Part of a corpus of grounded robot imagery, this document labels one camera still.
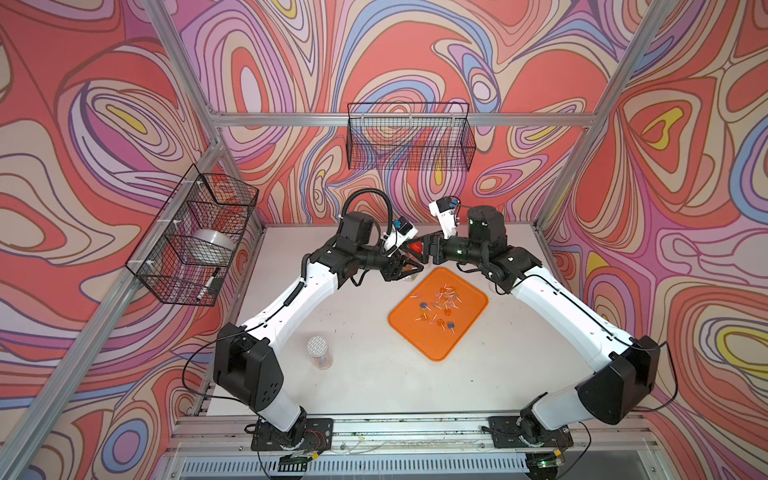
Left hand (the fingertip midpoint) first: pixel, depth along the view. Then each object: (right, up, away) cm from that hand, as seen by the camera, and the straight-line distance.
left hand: (417, 261), depth 74 cm
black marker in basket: (-53, -8, -3) cm, 54 cm away
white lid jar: (-26, -23, +2) cm, 34 cm away
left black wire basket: (-58, +2, -1) cm, 58 cm away
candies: (+10, -17, +21) cm, 28 cm away
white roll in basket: (-50, +4, -4) cm, 50 cm away
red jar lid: (-1, +4, -6) cm, 7 cm away
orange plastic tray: (+7, -24, +14) cm, 29 cm away
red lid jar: (-2, -2, -3) cm, 4 cm away
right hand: (-2, +3, -2) cm, 4 cm away
